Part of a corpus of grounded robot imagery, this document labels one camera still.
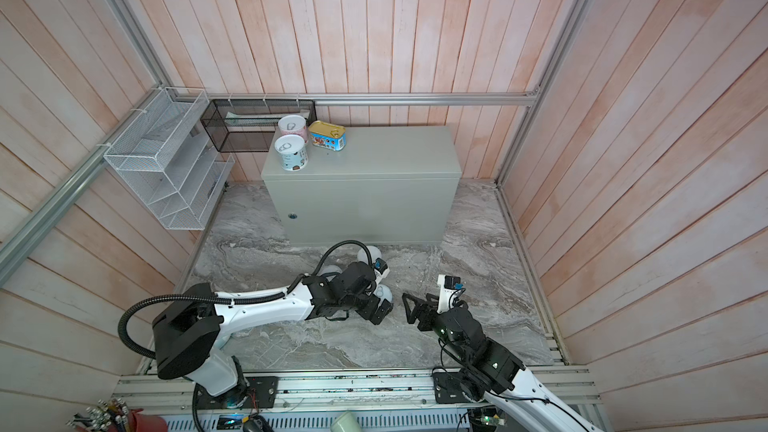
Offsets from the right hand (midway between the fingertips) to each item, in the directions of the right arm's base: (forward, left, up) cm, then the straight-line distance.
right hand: (414, 296), depth 78 cm
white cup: (-28, +16, -3) cm, 32 cm away
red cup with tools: (-28, +60, +7) cm, 67 cm away
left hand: (-1, +10, -5) cm, 11 cm away
